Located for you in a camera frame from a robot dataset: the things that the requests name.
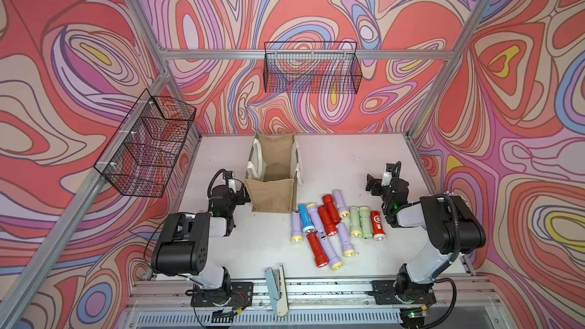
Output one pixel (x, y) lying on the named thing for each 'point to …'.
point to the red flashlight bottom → (321, 259)
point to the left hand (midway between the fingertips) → (239, 184)
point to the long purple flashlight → (334, 262)
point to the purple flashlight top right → (340, 202)
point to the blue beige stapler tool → (276, 280)
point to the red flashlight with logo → (378, 230)
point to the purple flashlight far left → (296, 232)
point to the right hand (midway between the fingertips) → (379, 180)
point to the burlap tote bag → (273, 172)
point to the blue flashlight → (307, 225)
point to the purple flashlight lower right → (347, 247)
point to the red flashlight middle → (329, 224)
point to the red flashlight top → (331, 206)
